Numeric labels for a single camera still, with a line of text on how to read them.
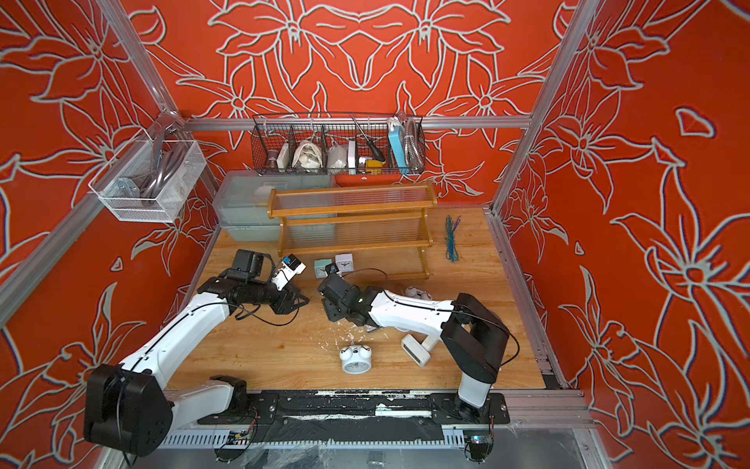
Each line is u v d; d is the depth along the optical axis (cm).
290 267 71
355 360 74
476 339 44
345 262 96
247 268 65
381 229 113
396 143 85
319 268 95
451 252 106
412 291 85
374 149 95
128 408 39
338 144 96
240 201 97
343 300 63
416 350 79
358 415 73
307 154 91
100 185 67
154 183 67
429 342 80
